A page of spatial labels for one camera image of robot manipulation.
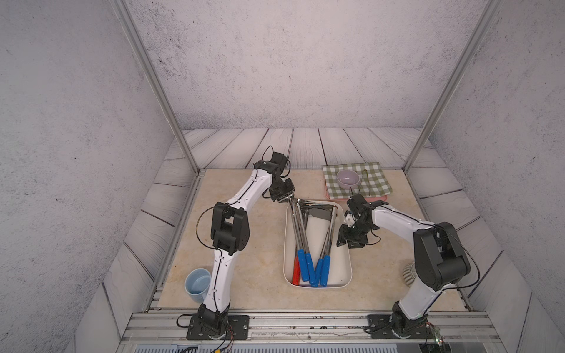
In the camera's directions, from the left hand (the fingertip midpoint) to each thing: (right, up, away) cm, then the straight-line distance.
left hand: (298, 197), depth 95 cm
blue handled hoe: (+8, -25, -12) cm, 29 cm away
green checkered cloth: (+39, +7, +20) cm, 45 cm away
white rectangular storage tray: (+16, -24, -6) cm, 30 cm away
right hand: (+18, -18, -6) cm, 26 cm away
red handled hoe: (+11, -6, +2) cm, 13 cm away
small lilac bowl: (+25, +8, +17) cm, 32 cm away
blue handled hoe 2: (+9, -26, -14) cm, 31 cm away
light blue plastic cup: (-38, -31, -13) cm, 51 cm away
